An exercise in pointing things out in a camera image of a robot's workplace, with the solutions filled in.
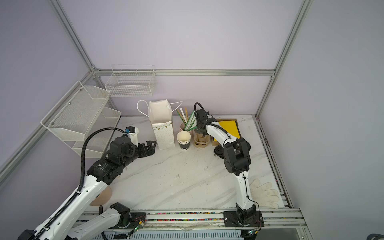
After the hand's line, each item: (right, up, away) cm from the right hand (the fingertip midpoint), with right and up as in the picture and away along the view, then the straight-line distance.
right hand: (200, 128), depth 100 cm
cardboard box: (+10, -10, +2) cm, 14 cm away
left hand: (-27, -8, -26) cm, 39 cm away
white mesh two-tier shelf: (-68, +11, -16) cm, 70 cm away
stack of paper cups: (-11, -6, -4) cm, 14 cm away
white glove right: (+34, -39, -18) cm, 55 cm away
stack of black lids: (+12, -15, -2) cm, 19 cm away
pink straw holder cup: (-13, +1, +2) cm, 13 cm away
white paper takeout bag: (-30, +12, +8) cm, 33 cm away
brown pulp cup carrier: (0, -8, -1) cm, 8 cm away
